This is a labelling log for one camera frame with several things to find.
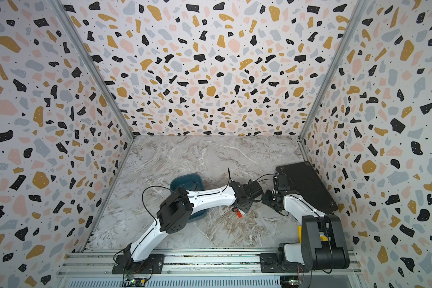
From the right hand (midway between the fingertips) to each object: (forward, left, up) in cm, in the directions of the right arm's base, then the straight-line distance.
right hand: (266, 199), depth 92 cm
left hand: (-3, +10, 0) cm, 11 cm away
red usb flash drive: (-8, +14, 0) cm, 16 cm away
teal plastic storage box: (+6, +39, +6) cm, 40 cm away
